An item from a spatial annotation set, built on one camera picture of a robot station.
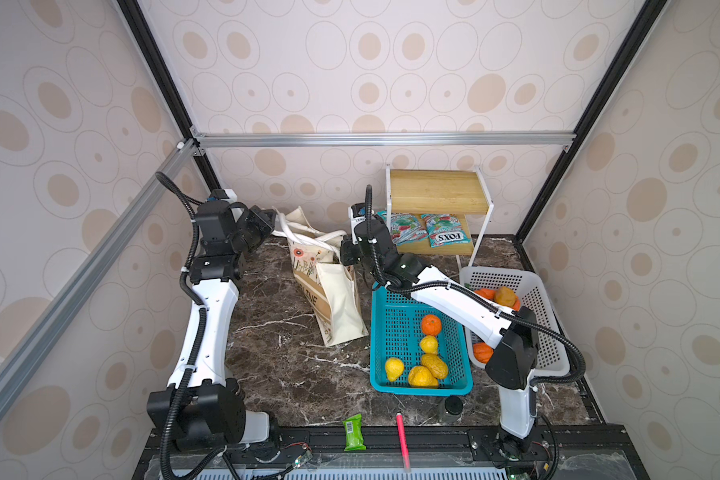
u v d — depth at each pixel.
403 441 0.74
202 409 0.40
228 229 0.58
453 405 0.72
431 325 0.89
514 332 0.49
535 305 0.94
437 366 0.82
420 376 0.79
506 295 0.95
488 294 0.97
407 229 0.97
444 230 0.97
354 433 0.74
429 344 0.86
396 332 0.94
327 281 0.76
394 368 0.81
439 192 0.88
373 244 0.56
